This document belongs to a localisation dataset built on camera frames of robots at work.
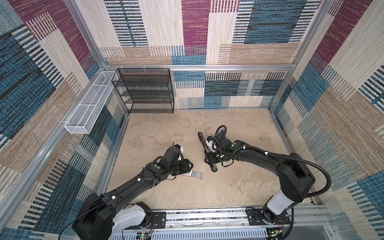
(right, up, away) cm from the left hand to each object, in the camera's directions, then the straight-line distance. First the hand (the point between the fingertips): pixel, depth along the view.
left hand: (192, 164), depth 80 cm
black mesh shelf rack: (-33, +46, +28) cm, 63 cm away
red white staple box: (-2, -7, +7) cm, 10 cm away
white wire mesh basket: (-51, +23, -10) cm, 57 cm away
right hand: (+11, +1, +6) cm, 12 cm away
